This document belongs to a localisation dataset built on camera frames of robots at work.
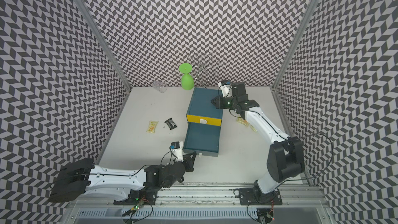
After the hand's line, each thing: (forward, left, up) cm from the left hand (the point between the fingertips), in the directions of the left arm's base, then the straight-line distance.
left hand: (197, 155), depth 76 cm
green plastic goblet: (+40, +7, +15) cm, 43 cm away
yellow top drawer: (+15, -3, +9) cm, 18 cm away
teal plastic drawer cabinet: (+24, -1, +11) cm, 26 cm away
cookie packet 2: (+22, +29, -8) cm, 37 cm away
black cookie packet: (+24, +19, -10) cm, 32 cm away
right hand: (+24, -8, +11) cm, 28 cm away
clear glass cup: (+59, +32, -9) cm, 67 cm away
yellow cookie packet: (+22, -34, -10) cm, 42 cm away
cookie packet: (+25, -29, -9) cm, 39 cm away
